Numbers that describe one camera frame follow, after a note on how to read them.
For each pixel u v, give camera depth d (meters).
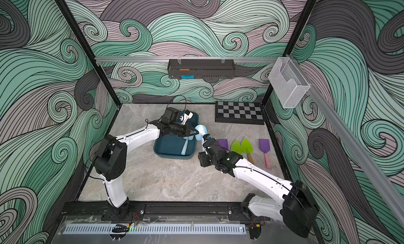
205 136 0.73
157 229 0.70
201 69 0.95
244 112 1.10
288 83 0.76
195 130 0.85
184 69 0.95
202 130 0.85
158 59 1.84
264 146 0.98
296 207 0.38
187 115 0.83
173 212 0.75
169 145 0.95
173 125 0.76
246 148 0.98
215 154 0.60
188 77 0.90
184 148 0.92
